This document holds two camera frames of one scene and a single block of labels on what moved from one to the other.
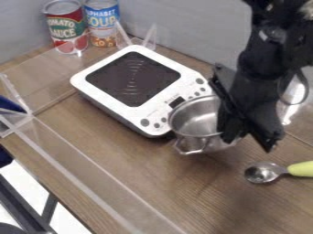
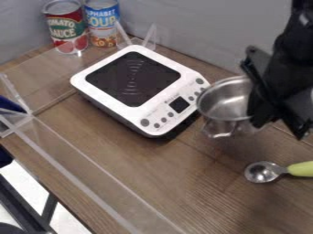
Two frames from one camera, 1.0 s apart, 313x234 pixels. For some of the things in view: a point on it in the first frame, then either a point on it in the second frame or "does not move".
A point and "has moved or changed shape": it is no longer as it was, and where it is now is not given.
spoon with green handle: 263,172 does not move
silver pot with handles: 193,122 has moved or changed shape
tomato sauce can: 69,26 does not move
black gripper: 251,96 to 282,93
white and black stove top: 135,86 does not move
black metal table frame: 22,213 does not move
